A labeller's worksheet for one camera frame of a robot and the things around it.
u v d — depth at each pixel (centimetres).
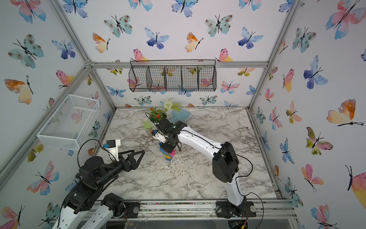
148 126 108
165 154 85
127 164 58
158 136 75
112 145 58
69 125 101
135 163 59
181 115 115
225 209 73
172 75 98
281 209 75
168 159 91
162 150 84
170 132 59
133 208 74
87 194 48
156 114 96
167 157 87
